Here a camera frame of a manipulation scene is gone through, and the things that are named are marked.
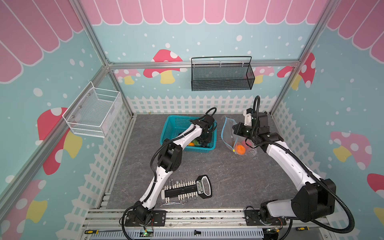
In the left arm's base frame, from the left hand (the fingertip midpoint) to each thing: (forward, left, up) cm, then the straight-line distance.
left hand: (205, 142), depth 101 cm
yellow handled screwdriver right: (-48, -46, -1) cm, 66 cm away
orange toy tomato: (-12, -19, +11) cm, 26 cm away
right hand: (-4, -13, +22) cm, 26 cm away
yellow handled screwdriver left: (-52, +55, 0) cm, 75 cm away
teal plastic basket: (+13, +23, +2) cm, 27 cm away
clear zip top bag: (-10, -14, +17) cm, 24 cm away
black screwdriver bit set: (-32, +14, -2) cm, 35 cm away
